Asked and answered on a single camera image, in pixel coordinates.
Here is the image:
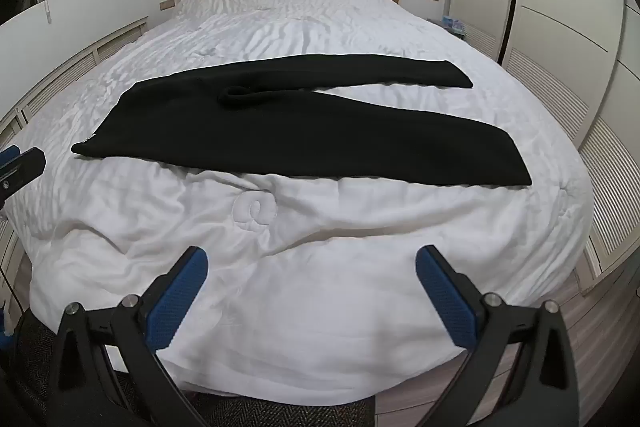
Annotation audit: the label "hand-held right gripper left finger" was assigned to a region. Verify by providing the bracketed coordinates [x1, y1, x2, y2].
[47, 246, 209, 427]

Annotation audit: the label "white bed duvet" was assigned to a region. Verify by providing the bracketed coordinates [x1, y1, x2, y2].
[29, 0, 593, 403]

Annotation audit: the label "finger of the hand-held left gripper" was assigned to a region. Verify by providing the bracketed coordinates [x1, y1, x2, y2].
[0, 145, 47, 208]

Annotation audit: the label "grey herringbone bed base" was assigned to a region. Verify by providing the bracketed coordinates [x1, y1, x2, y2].
[10, 307, 376, 427]

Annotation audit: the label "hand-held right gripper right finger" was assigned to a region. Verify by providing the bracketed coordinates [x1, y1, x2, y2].
[416, 245, 582, 427]

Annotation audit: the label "black pants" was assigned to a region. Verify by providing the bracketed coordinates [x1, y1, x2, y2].
[71, 54, 532, 188]

